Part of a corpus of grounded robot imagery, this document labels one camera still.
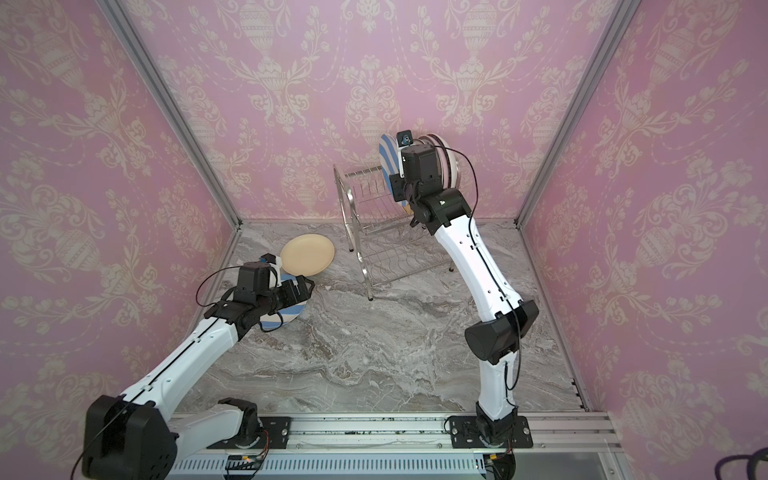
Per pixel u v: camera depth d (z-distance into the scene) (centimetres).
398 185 67
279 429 75
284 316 74
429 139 78
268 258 76
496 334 45
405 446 73
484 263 49
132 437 40
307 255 109
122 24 71
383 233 116
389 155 81
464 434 73
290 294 74
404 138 61
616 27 70
